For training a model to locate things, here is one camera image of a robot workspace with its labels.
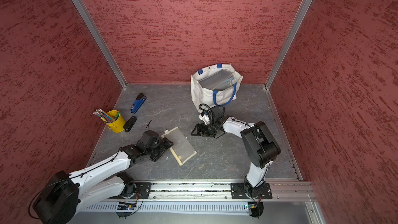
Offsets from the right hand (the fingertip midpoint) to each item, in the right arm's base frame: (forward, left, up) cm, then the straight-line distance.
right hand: (197, 137), depth 88 cm
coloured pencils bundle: (+9, +53, +12) cm, 55 cm away
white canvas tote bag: (+26, -12, +16) cm, 33 cm away
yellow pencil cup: (+7, +47, +5) cm, 47 cm away
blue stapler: (+30, +42, -1) cm, 52 cm away
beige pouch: (-5, +9, -5) cm, 12 cm away
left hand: (-8, +16, -1) cm, 18 cm away
